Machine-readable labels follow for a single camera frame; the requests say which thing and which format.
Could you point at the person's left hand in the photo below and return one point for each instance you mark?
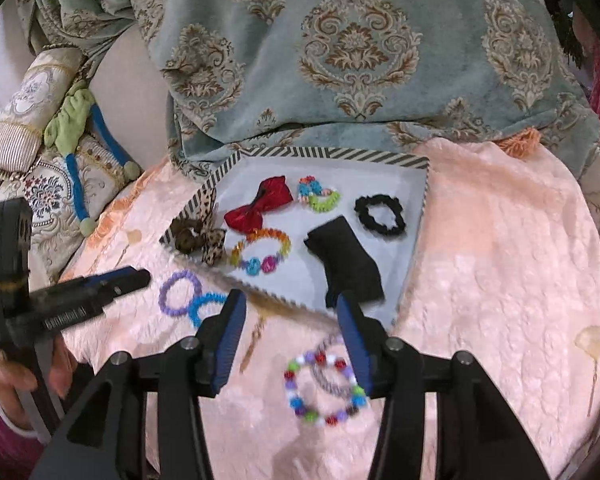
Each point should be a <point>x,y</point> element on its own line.
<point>16,377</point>

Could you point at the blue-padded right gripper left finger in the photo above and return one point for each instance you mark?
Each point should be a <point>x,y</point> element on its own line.
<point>104,434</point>

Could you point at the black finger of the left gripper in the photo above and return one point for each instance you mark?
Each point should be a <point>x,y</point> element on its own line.
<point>143,279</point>

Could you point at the rolled cream bolster pillow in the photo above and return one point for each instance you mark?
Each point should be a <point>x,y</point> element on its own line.
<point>30,109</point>

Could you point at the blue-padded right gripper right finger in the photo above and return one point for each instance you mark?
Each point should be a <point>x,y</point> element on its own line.
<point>478,435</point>

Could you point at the leopard print bow scrunchie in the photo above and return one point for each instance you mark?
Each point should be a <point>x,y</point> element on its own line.
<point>198,235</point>

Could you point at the black scrunchie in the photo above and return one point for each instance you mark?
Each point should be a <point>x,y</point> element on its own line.
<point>381,214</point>

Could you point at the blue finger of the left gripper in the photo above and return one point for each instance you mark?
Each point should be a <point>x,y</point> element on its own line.
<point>124,277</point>

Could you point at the orange fringe cloth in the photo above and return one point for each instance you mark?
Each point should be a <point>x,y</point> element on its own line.
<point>522,144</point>

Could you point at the red satin bow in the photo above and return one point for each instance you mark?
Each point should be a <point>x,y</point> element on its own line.
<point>272,193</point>

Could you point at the pink quilted bedspread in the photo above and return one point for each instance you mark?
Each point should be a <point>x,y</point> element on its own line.
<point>508,268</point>

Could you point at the black velvet pouch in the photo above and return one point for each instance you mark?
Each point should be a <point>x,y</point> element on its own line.
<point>347,265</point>

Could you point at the teal damask blanket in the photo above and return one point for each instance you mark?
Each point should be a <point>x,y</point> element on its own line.
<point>374,74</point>

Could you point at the striped-edge white tray box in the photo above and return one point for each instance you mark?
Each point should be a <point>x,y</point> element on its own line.
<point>300,281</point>

